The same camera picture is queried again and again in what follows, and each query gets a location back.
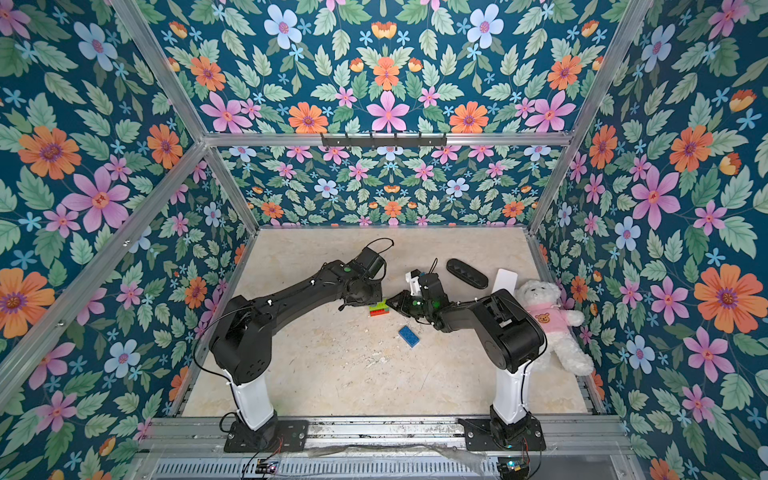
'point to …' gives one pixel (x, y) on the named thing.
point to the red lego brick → (377, 313)
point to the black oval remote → (466, 273)
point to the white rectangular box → (505, 279)
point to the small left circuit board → (266, 467)
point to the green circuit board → (513, 466)
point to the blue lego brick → (408, 336)
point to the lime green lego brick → (381, 306)
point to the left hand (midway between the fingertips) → (382, 296)
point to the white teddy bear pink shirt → (543, 299)
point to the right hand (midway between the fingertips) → (389, 304)
